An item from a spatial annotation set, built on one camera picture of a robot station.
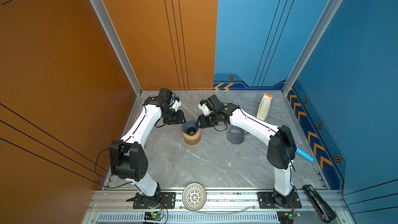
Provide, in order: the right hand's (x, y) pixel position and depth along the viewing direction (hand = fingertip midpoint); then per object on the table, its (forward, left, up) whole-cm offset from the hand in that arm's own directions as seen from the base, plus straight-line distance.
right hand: (197, 124), depth 84 cm
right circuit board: (-40, -42, -17) cm, 60 cm away
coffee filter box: (+19, -44, -8) cm, 48 cm away
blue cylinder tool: (-11, -60, -15) cm, 63 cm away
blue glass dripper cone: (0, +5, -4) cm, 6 cm away
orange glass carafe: (-3, +3, -14) cm, 15 cm away
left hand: (+2, +8, +2) cm, 9 cm away
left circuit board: (-39, +20, -16) cm, 47 cm away
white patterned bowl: (-32, +1, -14) cm, 35 cm away
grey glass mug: (-3, -22, -6) cm, 23 cm away
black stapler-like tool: (-37, -59, -16) cm, 72 cm away
